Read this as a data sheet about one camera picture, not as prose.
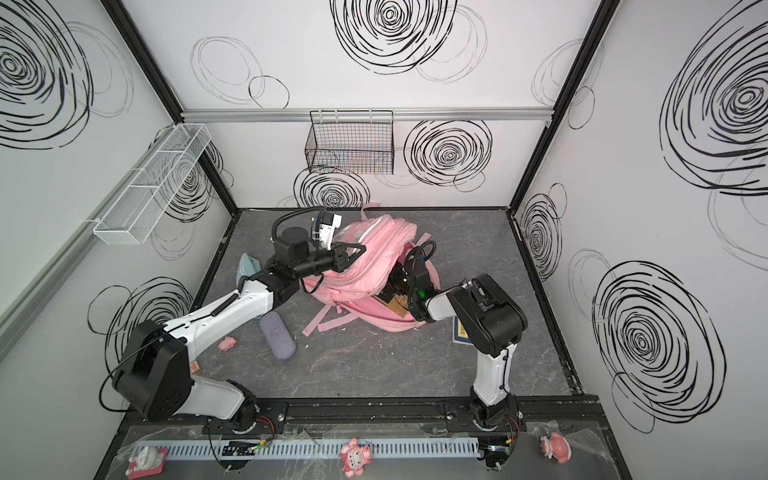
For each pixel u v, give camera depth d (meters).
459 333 0.87
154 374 0.42
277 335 0.84
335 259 0.69
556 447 0.68
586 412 0.75
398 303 0.85
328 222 0.70
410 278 0.73
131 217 0.72
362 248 0.77
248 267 0.96
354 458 0.65
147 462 0.61
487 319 0.51
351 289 0.77
